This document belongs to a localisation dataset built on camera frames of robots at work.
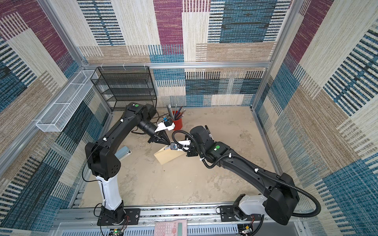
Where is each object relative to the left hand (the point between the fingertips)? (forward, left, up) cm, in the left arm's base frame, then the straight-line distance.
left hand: (169, 143), depth 76 cm
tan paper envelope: (-4, +3, -6) cm, 7 cm away
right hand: (+2, -9, -1) cm, 9 cm away
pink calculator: (-34, -3, -20) cm, 39 cm away
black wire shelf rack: (+50, +39, 0) cm, 63 cm away
